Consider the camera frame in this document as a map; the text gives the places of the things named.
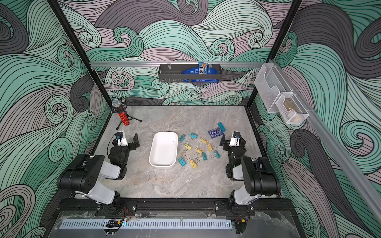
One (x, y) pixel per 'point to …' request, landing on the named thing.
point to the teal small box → (222, 126)
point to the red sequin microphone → (116, 104)
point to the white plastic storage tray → (163, 149)
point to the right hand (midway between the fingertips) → (234, 135)
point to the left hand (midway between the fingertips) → (128, 133)
